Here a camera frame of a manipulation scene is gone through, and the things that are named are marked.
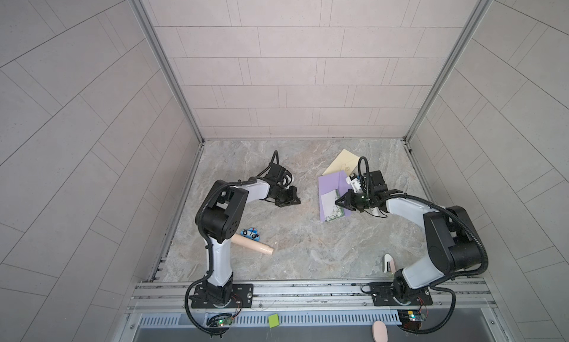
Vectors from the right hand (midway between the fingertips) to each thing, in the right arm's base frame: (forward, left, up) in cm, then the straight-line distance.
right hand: (335, 202), depth 88 cm
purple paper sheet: (+11, 0, -2) cm, 12 cm away
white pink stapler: (-21, -15, -4) cm, 26 cm away
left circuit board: (-35, +41, -2) cm, 54 cm away
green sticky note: (-36, +25, -3) cm, 44 cm away
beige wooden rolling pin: (-13, +33, -3) cm, 36 cm away
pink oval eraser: (-41, -6, -5) cm, 42 cm away
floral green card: (-3, +2, -1) cm, 4 cm away
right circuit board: (-38, -18, -7) cm, 43 cm away
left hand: (+5, +12, -4) cm, 13 cm away
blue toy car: (-9, +33, -3) cm, 35 cm away
